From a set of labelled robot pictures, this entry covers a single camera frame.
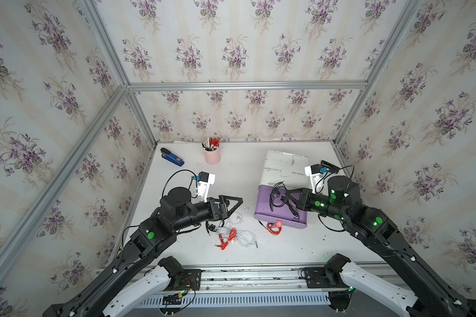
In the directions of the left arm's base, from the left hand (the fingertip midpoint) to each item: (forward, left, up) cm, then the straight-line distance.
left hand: (239, 206), depth 59 cm
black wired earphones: (+9, -14, -7) cm, 18 cm away
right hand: (+6, -16, -2) cm, 18 cm away
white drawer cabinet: (+21, -21, -9) cm, 31 cm away
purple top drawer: (+6, -10, -18) cm, 21 cm away
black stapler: (+38, -52, -30) cm, 71 cm away
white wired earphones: (+10, +1, -32) cm, 33 cm away
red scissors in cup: (+48, +13, -20) cm, 54 cm away
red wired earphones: (+1, +2, -29) cm, 29 cm away
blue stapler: (+44, +36, -29) cm, 64 cm away
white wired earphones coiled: (+1, -4, -32) cm, 32 cm away
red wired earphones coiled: (+4, -16, -31) cm, 35 cm away
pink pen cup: (+44, +14, -28) cm, 54 cm away
